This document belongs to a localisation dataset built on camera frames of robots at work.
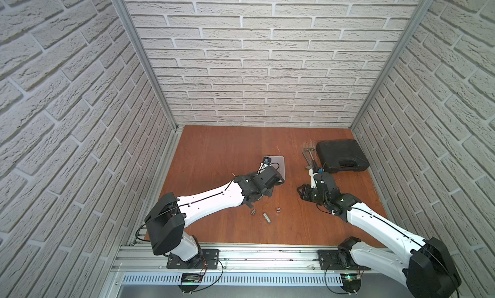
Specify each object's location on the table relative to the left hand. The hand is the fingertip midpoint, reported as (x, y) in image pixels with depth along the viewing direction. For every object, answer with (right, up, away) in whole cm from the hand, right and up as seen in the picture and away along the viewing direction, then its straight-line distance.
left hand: (269, 179), depth 81 cm
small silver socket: (+5, -15, +4) cm, 16 cm away
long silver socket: (-1, -18, +2) cm, 18 cm away
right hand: (+15, -5, +4) cm, 16 cm away
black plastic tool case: (+41, +9, +21) cm, 47 cm away
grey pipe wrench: (+24, +4, +19) cm, 31 cm away
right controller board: (+30, -37, -11) cm, 49 cm away
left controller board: (-30, -36, -11) cm, 49 cm away
